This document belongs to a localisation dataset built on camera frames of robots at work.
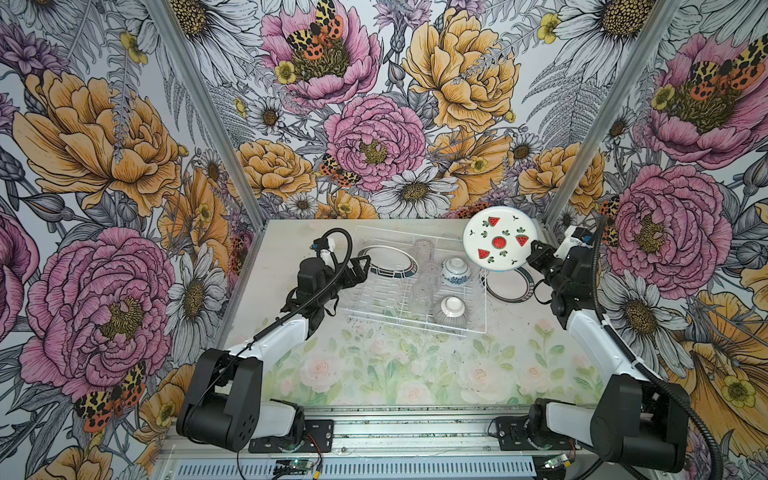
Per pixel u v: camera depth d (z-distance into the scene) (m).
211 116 0.90
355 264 0.78
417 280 0.98
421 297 0.88
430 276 0.94
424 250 1.01
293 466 0.71
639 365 0.44
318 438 0.74
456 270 0.99
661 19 0.72
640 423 0.41
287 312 0.60
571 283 0.64
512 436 0.74
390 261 0.97
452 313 0.89
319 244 0.75
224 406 0.42
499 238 0.88
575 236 0.72
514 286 1.05
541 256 0.74
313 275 0.65
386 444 0.73
